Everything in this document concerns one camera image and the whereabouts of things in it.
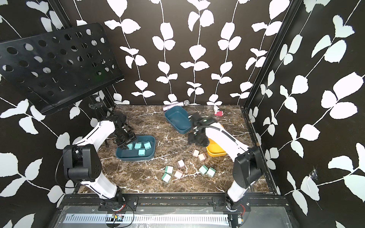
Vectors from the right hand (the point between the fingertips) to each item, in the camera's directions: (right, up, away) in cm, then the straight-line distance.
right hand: (191, 141), depth 83 cm
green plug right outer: (+12, -18, +1) cm, 22 cm away
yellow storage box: (+16, -7, +10) cm, 20 cm away
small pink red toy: (+24, +18, +31) cm, 43 cm away
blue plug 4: (-32, -8, +7) cm, 34 cm away
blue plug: (-41, -4, +9) cm, 42 cm away
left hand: (-35, 0, +4) cm, 35 cm away
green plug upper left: (-14, -17, +1) cm, 22 cm away
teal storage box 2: (-10, +14, +31) cm, 35 cm away
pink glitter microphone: (-4, +27, +35) cm, 44 cm away
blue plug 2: (-36, -4, +10) cm, 37 cm away
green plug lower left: (-15, -21, -2) cm, 26 cm away
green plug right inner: (+7, -17, +2) cm, 19 cm away
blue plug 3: (-30, -4, +12) cm, 32 cm away
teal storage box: (-33, -6, +10) cm, 35 cm away
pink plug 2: (-8, -19, 0) cm, 21 cm away
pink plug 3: (+3, -9, +8) cm, 13 cm away
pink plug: (-6, -14, +3) cm, 16 cm away
